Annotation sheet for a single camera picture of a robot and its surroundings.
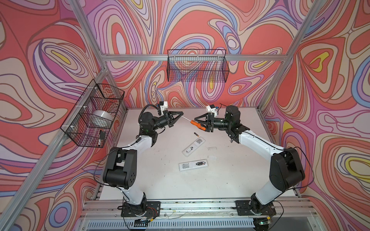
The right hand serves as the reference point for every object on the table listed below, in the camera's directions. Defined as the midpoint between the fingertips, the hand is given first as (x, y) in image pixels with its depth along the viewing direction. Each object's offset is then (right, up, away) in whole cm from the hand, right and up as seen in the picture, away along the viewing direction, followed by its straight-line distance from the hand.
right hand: (195, 125), depth 75 cm
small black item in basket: (-48, -5, -2) cm, 49 cm away
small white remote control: (-1, -25, +13) cm, 28 cm away
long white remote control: (0, -15, +21) cm, 26 cm away
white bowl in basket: (-48, +6, -1) cm, 49 cm away
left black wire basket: (-56, 0, -1) cm, 56 cm away
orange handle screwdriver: (0, +1, -1) cm, 1 cm away
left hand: (-7, +5, 0) cm, 8 cm away
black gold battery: (+2, -8, +29) cm, 30 cm away
